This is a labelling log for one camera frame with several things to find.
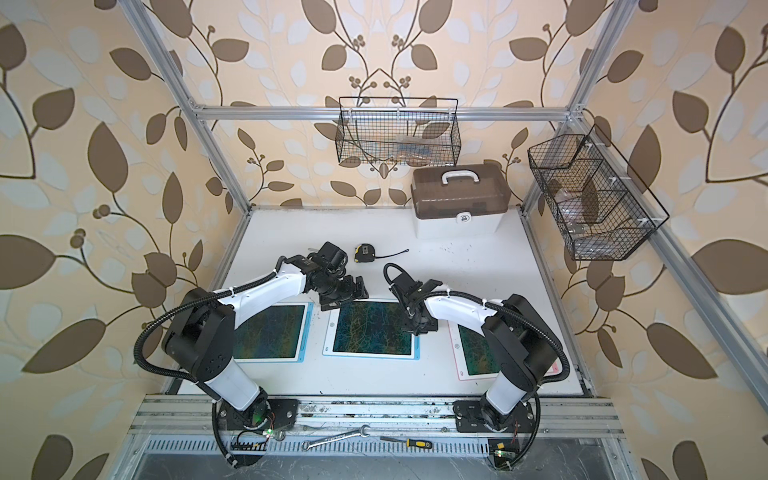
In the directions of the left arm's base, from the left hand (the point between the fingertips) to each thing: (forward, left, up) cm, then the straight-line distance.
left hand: (355, 296), depth 87 cm
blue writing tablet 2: (-8, +23, -9) cm, 26 cm away
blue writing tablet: (-7, -5, -8) cm, 11 cm away
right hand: (-7, -17, -7) cm, 20 cm away
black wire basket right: (+10, -63, +27) cm, 70 cm away
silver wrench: (-36, +9, -8) cm, 38 cm away
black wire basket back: (+46, -13, +26) cm, 54 cm away
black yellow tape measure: (+20, -1, -6) cm, 21 cm away
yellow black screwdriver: (-35, -16, -7) cm, 40 cm away
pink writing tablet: (-16, -33, -7) cm, 37 cm away
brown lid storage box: (+40, -36, +2) cm, 54 cm away
